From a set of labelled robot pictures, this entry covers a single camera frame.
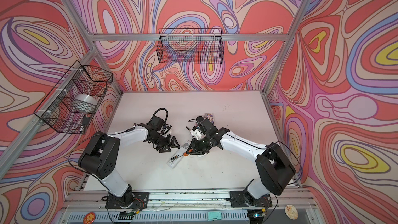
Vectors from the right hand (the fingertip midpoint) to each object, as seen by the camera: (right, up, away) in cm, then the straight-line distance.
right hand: (190, 155), depth 79 cm
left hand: (-8, +1, +10) cm, 13 cm away
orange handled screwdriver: (-2, +1, 0) cm, 2 cm away
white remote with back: (-8, -4, +6) cm, 11 cm away
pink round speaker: (+5, +17, +20) cm, 27 cm away
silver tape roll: (-49, +29, -5) cm, 58 cm away
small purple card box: (+12, +19, +26) cm, 34 cm away
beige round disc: (+47, -23, -8) cm, 54 cm away
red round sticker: (-45, -25, -10) cm, 53 cm away
